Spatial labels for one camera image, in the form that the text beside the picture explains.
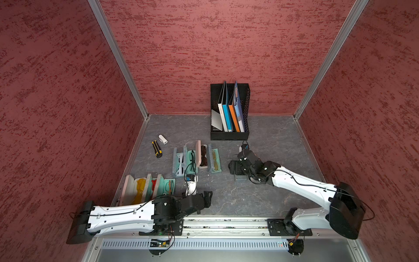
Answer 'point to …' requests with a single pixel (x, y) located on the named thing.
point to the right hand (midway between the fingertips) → (235, 169)
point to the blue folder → (238, 108)
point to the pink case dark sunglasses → (201, 155)
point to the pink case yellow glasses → (135, 191)
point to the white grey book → (217, 121)
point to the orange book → (231, 107)
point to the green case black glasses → (191, 166)
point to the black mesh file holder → (244, 91)
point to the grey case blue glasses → (241, 178)
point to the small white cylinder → (162, 139)
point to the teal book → (226, 108)
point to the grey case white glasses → (180, 162)
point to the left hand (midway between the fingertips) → (204, 197)
